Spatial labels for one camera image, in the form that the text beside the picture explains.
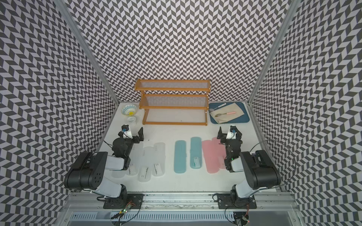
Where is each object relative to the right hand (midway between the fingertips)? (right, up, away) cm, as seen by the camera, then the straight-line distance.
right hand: (228, 129), depth 89 cm
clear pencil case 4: (-66, -25, -8) cm, 71 cm away
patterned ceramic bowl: (-73, +13, +23) cm, 78 cm away
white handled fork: (+1, +17, +22) cm, 28 cm away
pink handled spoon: (-1, +9, +19) cm, 21 cm away
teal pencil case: (-21, -16, +2) cm, 26 cm away
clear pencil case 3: (-59, -17, -1) cm, 61 cm away
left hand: (-60, +1, +1) cm, 60 cm away
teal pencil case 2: (-31, -18, 0) cm, 35 cm away
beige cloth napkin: (+7, +14, +21) cm, 26 cm away
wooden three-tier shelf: (-35, +20, +33) cm, 52 cm away
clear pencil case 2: (-51, -22, -7) cm, 56 cm away
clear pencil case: (-44, -20, -3) cm, 48 cm away
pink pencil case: (-11, -17, 0) cm, 21 cm away
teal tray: (+15, +7, +16) cm, 22 cm away
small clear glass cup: (-67, +5, +12) cm, 68 cm away
